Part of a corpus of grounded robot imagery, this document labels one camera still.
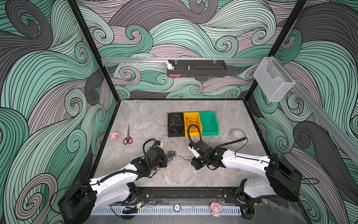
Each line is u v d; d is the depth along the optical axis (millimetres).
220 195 744
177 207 698
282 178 413
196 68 960
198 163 730
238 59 950
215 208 671
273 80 812
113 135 946
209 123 1049
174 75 896
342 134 527
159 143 766
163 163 734
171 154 875
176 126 1027
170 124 1021
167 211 728
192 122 1010
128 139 950
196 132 791
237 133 978
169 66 853
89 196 402
